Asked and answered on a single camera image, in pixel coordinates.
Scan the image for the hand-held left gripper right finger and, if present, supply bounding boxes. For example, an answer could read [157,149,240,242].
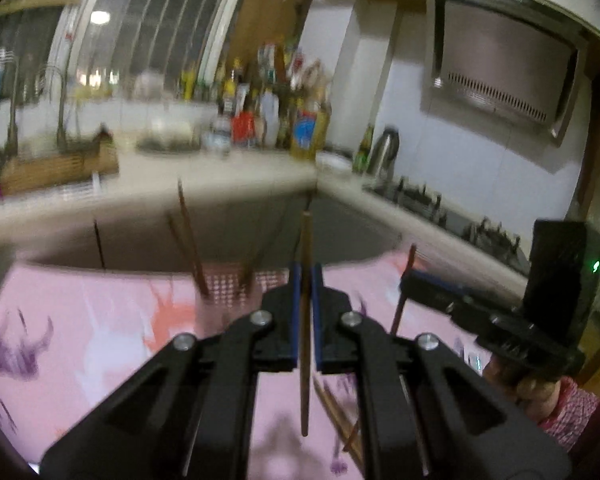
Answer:
[310,262,573,480]

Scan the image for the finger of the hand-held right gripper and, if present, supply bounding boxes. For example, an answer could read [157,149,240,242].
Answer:
[412,269,482,297]
[400,279,523,332]

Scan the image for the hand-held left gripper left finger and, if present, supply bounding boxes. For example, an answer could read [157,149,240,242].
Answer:
[40,262,303,480]

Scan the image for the dark wooden chopstick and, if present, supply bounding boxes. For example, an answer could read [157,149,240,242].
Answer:
[390,244,417,336]

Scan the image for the light wooden chopstick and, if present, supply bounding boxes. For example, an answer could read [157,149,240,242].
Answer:
[299,211,313,437]

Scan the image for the pink smiley utensil holder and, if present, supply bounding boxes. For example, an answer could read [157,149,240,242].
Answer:
[195,266,293,312]

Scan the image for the brown wooden chopstick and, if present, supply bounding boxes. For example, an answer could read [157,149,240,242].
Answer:
[312,376,357,443]
[342,419,364,467]

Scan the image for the bundle of wooden chopsticks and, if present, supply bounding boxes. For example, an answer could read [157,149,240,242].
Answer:
[92,179,313,301]

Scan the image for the person's right forearm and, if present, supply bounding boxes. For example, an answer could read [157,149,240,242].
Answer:
[537,377,600,453]

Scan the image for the person's right hand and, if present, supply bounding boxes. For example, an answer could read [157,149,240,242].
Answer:
[482,357,571,418]

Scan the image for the black gas stove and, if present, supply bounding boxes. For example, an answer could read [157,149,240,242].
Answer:
[365,175,531,273]

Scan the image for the steel kettle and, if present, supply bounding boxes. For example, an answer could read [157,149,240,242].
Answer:
[367,127,401,178]

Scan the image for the white bowl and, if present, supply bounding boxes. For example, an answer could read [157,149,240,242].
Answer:
[316,152,353,171]

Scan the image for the green glass bottle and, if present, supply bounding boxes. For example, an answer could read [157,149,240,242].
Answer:
[357,125,376,173]

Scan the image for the large cooking oil bottle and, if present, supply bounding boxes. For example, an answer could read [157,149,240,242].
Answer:
[290,92,331,161]

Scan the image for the red packet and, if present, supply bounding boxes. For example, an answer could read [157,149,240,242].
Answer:
[232,112,258,146]

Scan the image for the patterned small bowl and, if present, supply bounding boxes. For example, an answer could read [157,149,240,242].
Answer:
[201,120,232,158]

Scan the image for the pink printed tablecloth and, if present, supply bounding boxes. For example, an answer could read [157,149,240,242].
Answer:
[0,252,486,480]

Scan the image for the white plastic jug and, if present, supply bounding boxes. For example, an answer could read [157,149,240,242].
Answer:
[260,87,281,148]

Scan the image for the white plastic bag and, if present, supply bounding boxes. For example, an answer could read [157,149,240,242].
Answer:
[140,119,201,153]

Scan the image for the steel range hood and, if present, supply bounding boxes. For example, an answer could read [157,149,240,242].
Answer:
[420,0,591,147]

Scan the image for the row of condiment bottles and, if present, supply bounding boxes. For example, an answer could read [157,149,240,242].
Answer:
[177,57,261,116]

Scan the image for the wooden cutting board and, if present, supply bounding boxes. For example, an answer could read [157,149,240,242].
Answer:
[0,132,118,196]

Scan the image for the brown wooden board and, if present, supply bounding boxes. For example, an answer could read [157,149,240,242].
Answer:
[230,0,301,68]

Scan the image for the barred window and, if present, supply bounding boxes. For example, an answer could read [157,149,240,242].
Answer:
[50,0,261,106]

